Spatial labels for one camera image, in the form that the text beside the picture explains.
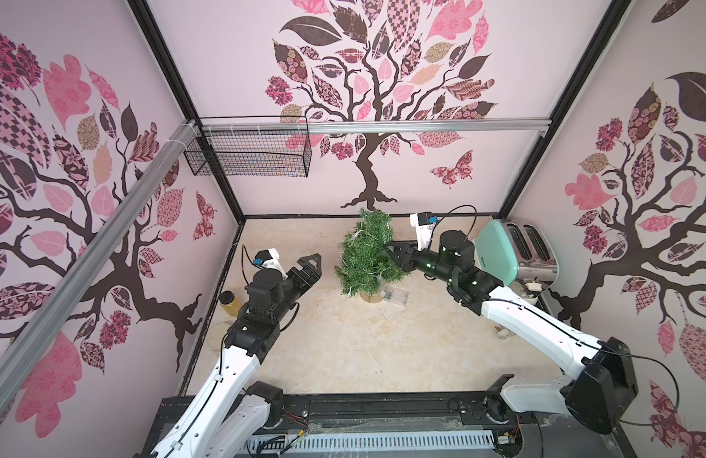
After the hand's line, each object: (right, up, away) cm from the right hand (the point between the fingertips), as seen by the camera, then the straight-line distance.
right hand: (386, 242), depth 72 cm
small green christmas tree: (-5, -6, +1) cm, 8 cm away
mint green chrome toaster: (+43, -4, +14) cm, 46 cm away
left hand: (-19, -7, +2) cm, 20 cm away
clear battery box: (+6, -19, +24) cm, 31 cm away
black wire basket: (-43, +33, +23) cm, 59 cm away
